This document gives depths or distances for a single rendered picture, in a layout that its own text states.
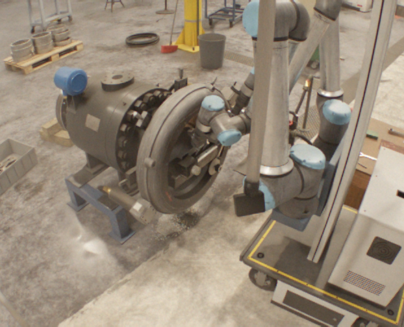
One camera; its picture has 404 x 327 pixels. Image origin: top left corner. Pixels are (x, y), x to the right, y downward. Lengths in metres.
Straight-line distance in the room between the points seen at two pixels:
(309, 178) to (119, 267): 1.32
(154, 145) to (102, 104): 0.54
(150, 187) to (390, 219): 1.12
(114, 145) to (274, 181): 1.03
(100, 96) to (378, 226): 1.64
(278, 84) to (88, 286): 1.60
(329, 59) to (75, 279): 1.91
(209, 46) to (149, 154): 3.01
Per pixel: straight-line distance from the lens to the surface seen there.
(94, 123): 2.05
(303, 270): 1.78
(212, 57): 4.56
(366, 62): 1.22
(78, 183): 2.40
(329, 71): 1.80
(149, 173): 1.68
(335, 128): 1.72
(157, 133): 1.64
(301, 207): 1.42
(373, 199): 1.47
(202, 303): 1.99
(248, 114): 1.44
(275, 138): 1.14
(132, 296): 2.04
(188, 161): 1.77
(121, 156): 1.96
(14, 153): 3.48
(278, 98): 1.09
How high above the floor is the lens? 1.74
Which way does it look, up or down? 38 degrees down
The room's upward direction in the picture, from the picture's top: straight up
